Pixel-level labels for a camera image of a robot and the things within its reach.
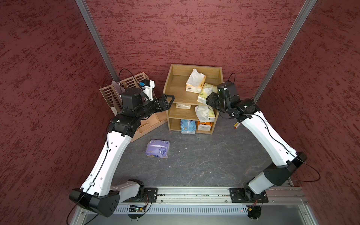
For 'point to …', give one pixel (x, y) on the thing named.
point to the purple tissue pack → (158, 148)
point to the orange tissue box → (204, 126)
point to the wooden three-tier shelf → (189, 112)
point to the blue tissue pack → (188, 126)
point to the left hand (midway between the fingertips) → (167, 102)
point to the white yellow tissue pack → (205, 114)
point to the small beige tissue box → (183, 106)
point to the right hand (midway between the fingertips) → (209, 102)
